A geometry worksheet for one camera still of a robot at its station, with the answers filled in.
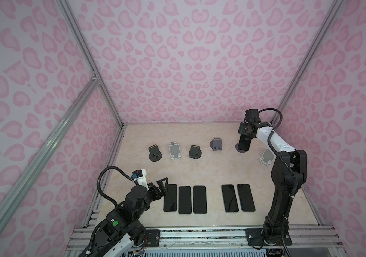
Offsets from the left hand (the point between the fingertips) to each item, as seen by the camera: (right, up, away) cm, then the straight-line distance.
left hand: (162, 179), depth 73 cm
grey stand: (+44, +11, +30) cm, 54 cm away
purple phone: (+42, -13, +13) cm, 46 cm away
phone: (+46, +15, +25) cm, 54 cm away
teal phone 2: (+34, -13, +11) cm, 38 cm away
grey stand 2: (+16, +10, +29) cm, 35 cm away
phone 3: (+10, -14, +11) cm, 20 cm away
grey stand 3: (+30, +15, +34) cm, 48 cm away
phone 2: (+2, -14, +11) cm, 18 cm away
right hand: (+48, +25, +24) cm, 59 cm away
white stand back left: (+3, +11, +27) cm, 30 cm away
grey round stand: (-8, +8, +25) cm, 27 cm away
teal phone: (+18, -13, +11) cm, 25 cm away
